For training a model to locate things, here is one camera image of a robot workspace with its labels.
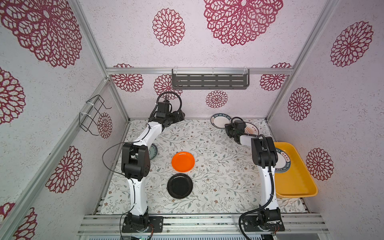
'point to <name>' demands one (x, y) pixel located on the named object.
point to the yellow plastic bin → (295, 182)
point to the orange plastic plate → (183, 162)
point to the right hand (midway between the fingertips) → (225, 122)
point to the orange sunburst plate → (250, 128)
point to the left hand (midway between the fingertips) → (178, 118)
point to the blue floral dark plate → (153, 151)
